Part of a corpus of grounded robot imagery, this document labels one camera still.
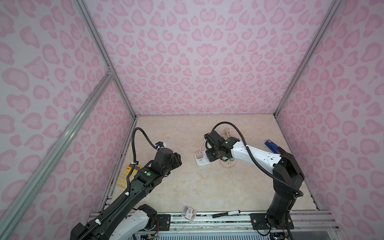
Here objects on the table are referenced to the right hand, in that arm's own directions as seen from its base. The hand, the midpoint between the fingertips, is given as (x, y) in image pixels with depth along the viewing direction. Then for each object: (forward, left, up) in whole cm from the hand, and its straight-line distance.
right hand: (208, 154), depth 86 cm
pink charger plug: (+2, +5, -4) cm, 7 cm away
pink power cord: (+20, -13, -7) cm, 25 cm away
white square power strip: (-1, +3, -7) cm, 8 cm away
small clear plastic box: (-29, +10, -9) cm, 32 cm away
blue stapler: (+10, -44, -8) cm, 46 cm away
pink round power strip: (-2, -12, -8) cm, 15 cm away
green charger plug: (-13, -9, +19) cm, 25 cm away
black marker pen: (-28, -13, -9) cm, 32 cm away
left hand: (-6, +15, +6) cm, 17 cm away
